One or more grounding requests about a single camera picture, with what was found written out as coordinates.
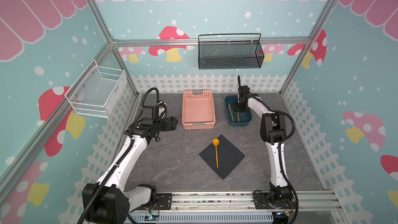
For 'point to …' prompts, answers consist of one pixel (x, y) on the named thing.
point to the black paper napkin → (228, 156)
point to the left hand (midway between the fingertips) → (170, 123)
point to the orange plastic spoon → (215, 141)
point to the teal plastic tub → (245, 118)
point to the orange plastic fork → (238, 116)
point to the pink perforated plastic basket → (198, 110)
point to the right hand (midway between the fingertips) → (236, 108)
